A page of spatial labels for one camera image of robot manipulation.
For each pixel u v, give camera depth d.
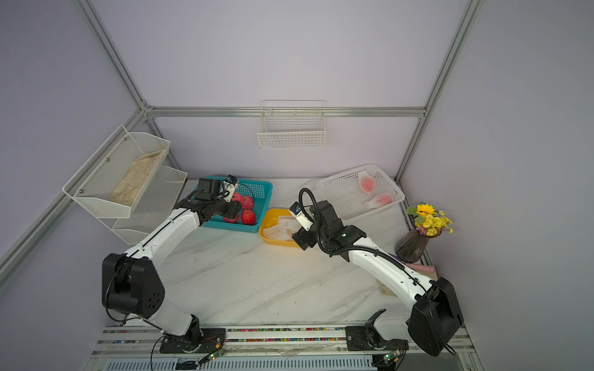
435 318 0.39
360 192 1.15
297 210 0.68
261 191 1.08
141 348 0.73
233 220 1.02
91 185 0.68
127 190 0.76
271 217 1.01
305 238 0.70
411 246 0.84
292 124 0.95
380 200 1.03
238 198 0.86
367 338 0.65
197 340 0.70
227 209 0.78
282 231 0.89
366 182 1.09
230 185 0.78
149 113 0.93
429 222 0.75
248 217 0.98
